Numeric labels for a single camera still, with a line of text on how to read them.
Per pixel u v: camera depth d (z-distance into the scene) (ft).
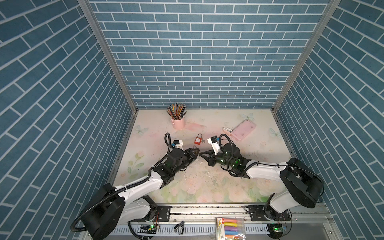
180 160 2.07
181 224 2.31
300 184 1.44
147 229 2.35
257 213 2.42
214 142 2.43
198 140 3.33
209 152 2.47
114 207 1.33
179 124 3.43
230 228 2.23
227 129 3.46
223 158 2.37
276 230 2.29
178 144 2.52
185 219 2.38
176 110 3.41
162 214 2.40
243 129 3.48
